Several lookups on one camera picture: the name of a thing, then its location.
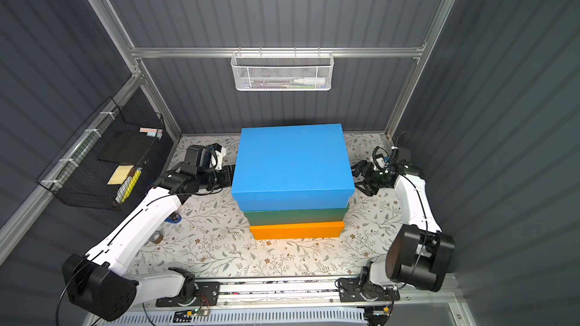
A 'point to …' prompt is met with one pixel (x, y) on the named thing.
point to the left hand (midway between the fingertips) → (237, 175)
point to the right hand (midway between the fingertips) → (354, 177)
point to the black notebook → (125, 146)
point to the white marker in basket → (310, 81)
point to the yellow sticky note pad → (120, 174)
